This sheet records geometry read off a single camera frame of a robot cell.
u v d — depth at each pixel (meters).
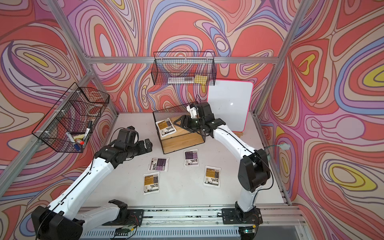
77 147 0.70
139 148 0.70
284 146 0.79
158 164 0.91
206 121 0.65
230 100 0.93
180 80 0.82
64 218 0.38
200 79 0.91
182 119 0.73
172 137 0.86
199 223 0.72
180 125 0.72
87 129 0.69
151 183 0.84
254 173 0.46
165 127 0.88
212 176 0.86
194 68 0.98
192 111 0.76
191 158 0.94
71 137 0.72
